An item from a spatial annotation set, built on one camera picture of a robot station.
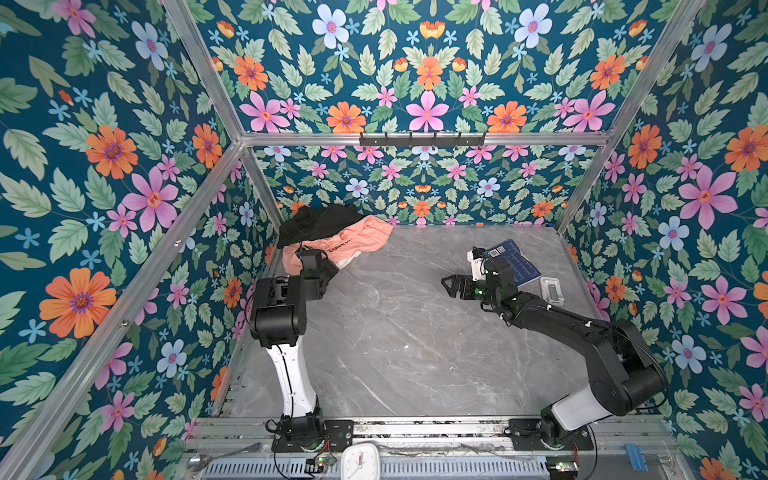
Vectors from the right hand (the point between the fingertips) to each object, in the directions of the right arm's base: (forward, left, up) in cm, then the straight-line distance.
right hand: (453, 278), depth 89 cm
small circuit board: (-45, +35, -13) cm, 59 cm away
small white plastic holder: (+3, -35, -12) cm, 37 cm away
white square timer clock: (-45, +25, -10) cm, 52 cm away
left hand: (+15, +40, -7) cm, 43 cm away
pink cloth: (+28, +29, -9) cm, 41 cm away
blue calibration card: (+13, -28, -12) cm, 33 cm away
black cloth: (+28, +52, -3) cm, 59 cm away
